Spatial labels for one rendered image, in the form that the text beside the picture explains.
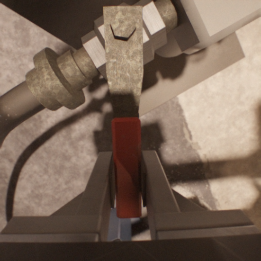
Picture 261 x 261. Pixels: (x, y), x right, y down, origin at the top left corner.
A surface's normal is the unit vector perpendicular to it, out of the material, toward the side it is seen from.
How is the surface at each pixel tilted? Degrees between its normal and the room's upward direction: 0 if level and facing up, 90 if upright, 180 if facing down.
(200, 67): 0
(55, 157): 0
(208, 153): 0
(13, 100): 15
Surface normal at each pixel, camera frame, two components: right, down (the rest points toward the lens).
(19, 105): 0.20, 0.43
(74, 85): 0.37, 0.77
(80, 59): -0.08, 0.08
